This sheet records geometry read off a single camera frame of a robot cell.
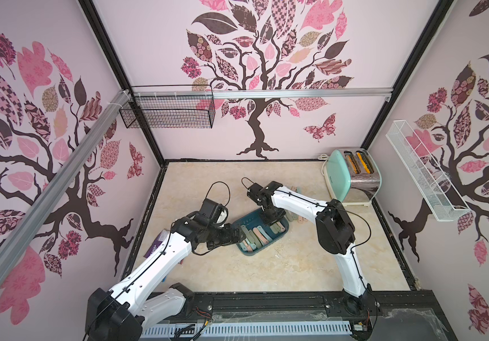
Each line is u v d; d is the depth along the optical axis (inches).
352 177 35.4
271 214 30.6
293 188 42.1
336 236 21.1
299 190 42.1
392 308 28.9
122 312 15.2
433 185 29.8
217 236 25.3
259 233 36.0
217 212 24.3
